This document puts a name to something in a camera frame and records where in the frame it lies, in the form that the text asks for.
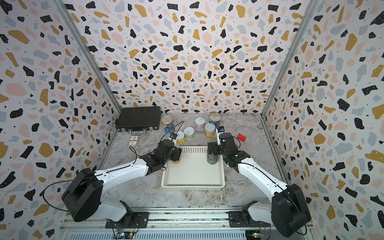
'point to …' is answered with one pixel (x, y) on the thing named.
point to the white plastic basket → (193, 172)
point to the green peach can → (209, 129)
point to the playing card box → (133, 141)
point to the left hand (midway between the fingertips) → (176, 146)
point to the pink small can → (199, 123)
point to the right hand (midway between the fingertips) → (215, 142)
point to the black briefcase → (136, 120)
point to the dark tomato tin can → (212, 158)
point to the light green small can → (189, 132)
